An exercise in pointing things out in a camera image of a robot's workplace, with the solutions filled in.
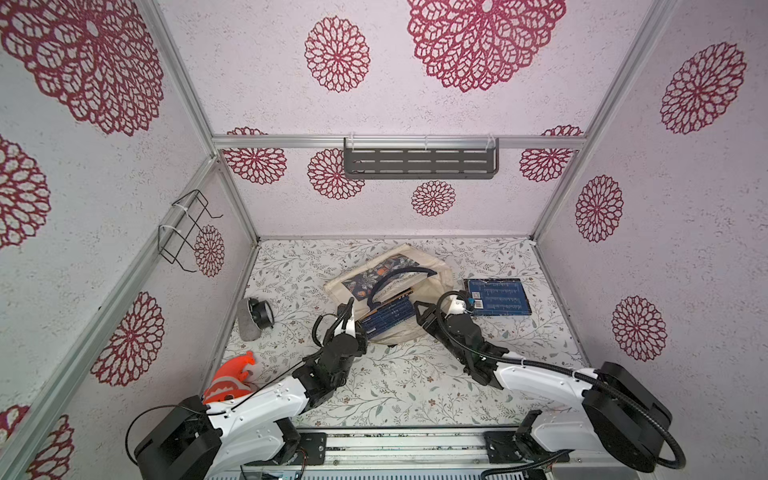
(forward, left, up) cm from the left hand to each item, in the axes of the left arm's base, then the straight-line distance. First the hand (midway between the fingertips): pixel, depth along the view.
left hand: (357, 318), depth 82 cm
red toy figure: (-16, +33, -5) cm, 37 cm away
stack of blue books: (+6, -9, -10) cm, 14 cm away
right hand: (+2, -16, +3) cm, 16 cm away
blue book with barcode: (+15, -46, -12) cm, 50 cm away
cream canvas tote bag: (+8, -8, +2) cm, 12 cm away
